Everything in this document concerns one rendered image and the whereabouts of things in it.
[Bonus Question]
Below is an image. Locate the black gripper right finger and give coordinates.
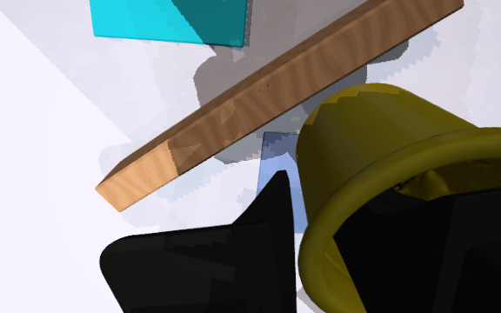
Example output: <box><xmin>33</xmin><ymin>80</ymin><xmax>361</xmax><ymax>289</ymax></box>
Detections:
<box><xmin>333</xmin><ymin>188</ymin><xmax>501</xmax><ymax>313</ymax></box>

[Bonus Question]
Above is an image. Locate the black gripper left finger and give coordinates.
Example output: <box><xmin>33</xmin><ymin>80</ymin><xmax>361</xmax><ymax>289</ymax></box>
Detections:
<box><xmin>99</xmin><ymin>170</ymin><xmax>297</xmax><ymax>313</ymax></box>

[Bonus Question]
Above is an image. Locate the wooden plank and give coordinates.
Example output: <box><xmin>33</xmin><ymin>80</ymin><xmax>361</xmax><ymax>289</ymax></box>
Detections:
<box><xmin>95</xmin><ymin>0</ymin><xmax>464</xmax><ymax>213</ymax></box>

